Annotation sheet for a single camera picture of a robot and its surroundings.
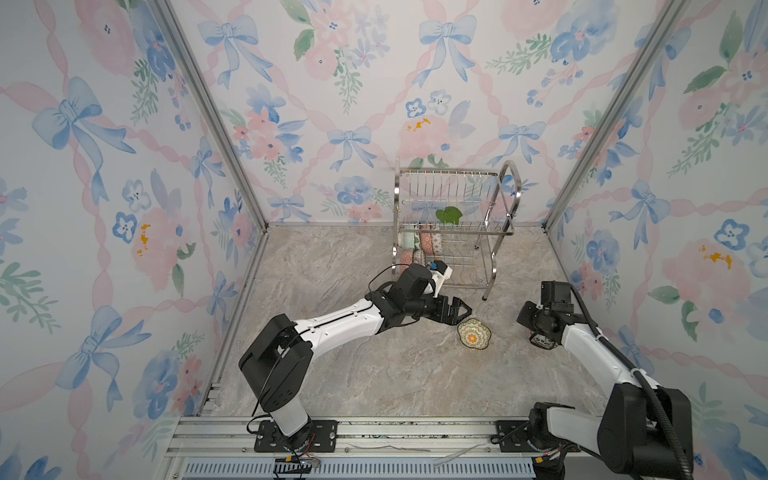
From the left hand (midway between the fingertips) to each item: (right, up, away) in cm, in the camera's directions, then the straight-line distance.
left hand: (462, 307), depth 77 cm
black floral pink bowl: (-13, +12, +16) cm, 24 cm away
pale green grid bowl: (-12, +18, +23) cm, 32 cm away
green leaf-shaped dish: (-1, +25, +9) cm, 26 cm away
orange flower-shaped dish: (+7, -11, +14) cm, 19 cm away
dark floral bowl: (+18, -7, -5) cm, 20 cm away
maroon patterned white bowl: (-9, +13, +16) cm, 22 cm away
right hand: (+22, -4, +12) cm, 26 cm away
